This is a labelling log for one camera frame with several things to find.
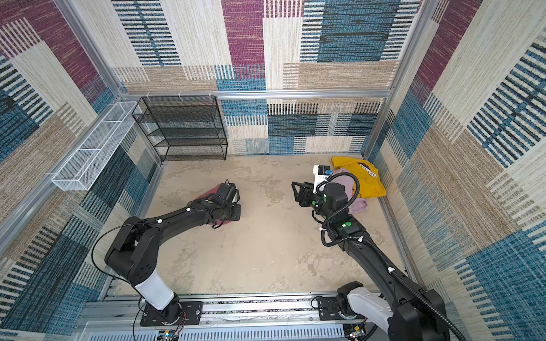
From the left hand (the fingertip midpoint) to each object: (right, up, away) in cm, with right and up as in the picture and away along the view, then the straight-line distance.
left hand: (237, 208), depth 93 cm
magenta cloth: (-7, +7, -19) cm, 21 cm away
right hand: (+24, +10, -16) cm, 31 cm away
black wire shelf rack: (-30, +38, +16) cm, 51 cm away
